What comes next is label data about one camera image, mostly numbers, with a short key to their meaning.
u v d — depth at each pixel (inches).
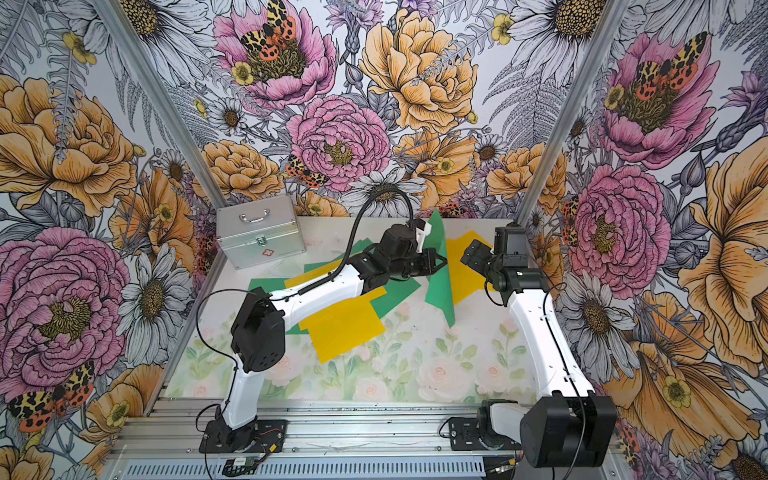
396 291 40.5
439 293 31.8
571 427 15.0
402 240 25.6
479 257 28.2
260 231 39.3
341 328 36.2
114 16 28.2
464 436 29.1
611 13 28.3
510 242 23.1
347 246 25.1
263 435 29.1
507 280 21.6
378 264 26.4
